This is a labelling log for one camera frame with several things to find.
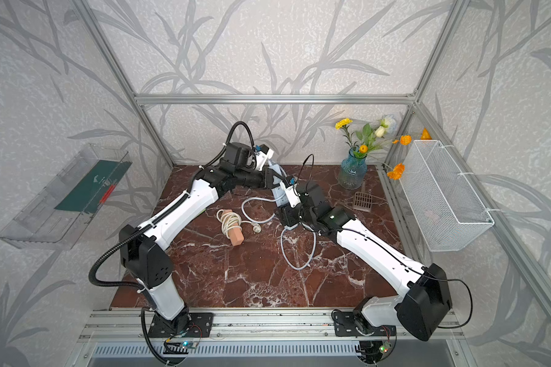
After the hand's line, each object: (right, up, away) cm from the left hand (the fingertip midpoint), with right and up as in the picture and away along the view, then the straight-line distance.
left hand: (283, 180), depth 76 cm
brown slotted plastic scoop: (+36, -9, +29) cm, 47 cm away
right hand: (0, -9, +1) cm, 9 cm away
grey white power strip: (-2, -4, -1) cm, 5 cm away
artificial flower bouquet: (+35, +19, +18) cm, 44 cm away
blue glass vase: (+31, +5, +26) cm, 40 cm away
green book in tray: (-57, -2, -8) cm, 57 cm away
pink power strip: (-19, -21, +14) cm, 32 cm away
